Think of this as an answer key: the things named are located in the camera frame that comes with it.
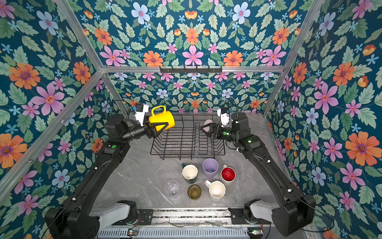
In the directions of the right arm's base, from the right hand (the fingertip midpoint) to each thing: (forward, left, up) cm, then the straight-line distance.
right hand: (206, 127), depth 70 cm
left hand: (-1, +19, +8) cm, 20 cm away
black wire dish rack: (+17, +8, -29) cm, 35 cm away
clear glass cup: (-18, +20, -31) cm, 41 cm away
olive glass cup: (-20, +7, -32) cm, 38 cm away
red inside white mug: (-12, -13, -30) cm, 35 cm away
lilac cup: (-9, -2, -25) cm, 26 cm away
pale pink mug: (+21, -2, -19) cm, 28 cm away
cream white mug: (-20, -6, -30) cm, 36 cm away
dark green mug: (-11, +10, -28) cm, 32 cm away
